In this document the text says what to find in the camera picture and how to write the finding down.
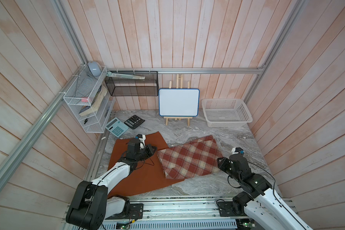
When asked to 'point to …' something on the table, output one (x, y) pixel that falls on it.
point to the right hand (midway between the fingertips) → (218, 158)
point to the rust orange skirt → (150, 174)
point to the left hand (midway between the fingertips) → (157, 149)
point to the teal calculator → (117, 127)
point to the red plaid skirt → (198, 157)
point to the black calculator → (134, 121)
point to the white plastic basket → (226, 112)
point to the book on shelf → (89, 109)
